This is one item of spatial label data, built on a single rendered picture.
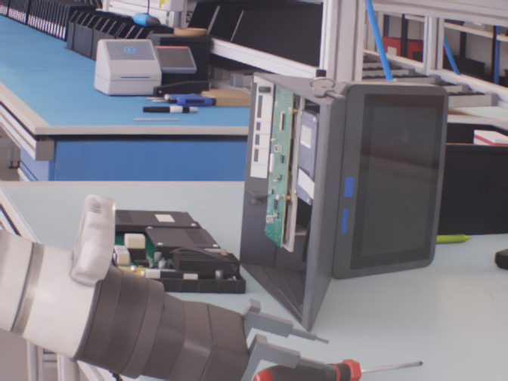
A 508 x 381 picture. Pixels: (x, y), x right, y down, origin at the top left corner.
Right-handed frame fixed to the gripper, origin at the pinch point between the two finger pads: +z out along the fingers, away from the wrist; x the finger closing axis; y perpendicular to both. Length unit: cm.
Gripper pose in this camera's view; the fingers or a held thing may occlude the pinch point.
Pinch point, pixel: (330, 354)
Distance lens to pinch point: 90.8
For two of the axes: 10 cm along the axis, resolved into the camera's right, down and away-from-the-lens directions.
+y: -3.7, 8.6, 3.4
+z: 9.2, 3.1, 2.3
